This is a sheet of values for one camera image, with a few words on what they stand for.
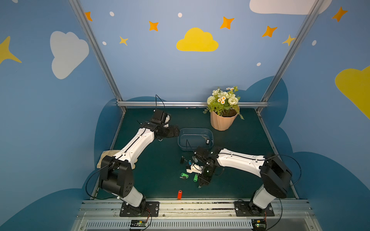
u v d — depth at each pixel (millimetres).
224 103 800
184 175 861
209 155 625
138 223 718
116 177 431
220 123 995
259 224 730
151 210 738
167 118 715
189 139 1054
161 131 726
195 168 714
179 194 795
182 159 928
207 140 1023
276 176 446
